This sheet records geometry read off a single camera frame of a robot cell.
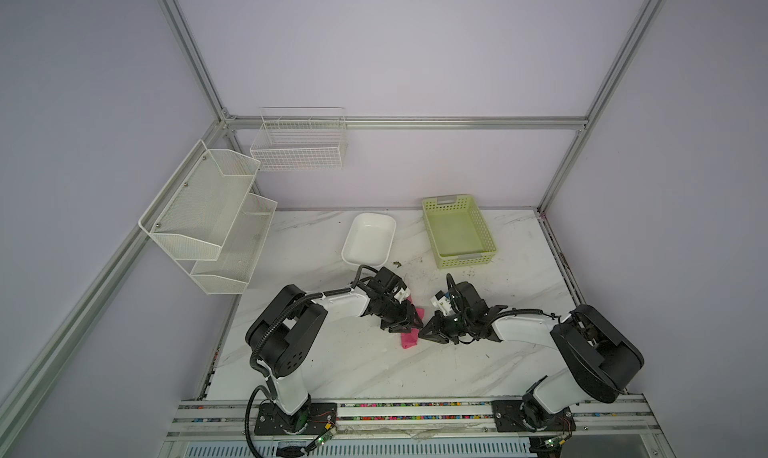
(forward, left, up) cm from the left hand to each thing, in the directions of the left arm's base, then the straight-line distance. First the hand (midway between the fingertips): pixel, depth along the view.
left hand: (417, 329), depth 85 cm
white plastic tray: (+36, +15, -3) cm, 39 cm away
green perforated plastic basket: (+41, -18, -4) cm, 45 cm away
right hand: (-2, 0, 0) cm, 2 cm away
